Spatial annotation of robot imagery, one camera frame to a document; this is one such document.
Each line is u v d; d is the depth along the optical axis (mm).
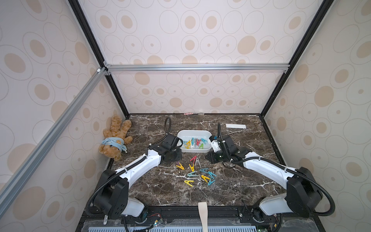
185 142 1027
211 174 873
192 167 897
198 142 1009
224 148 650
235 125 1136
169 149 656
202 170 887
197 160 927
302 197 422
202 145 1000
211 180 852
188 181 848
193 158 944
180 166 899
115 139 928
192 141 1027
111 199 415
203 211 757
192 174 875
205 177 857
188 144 1000
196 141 1025
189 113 1209
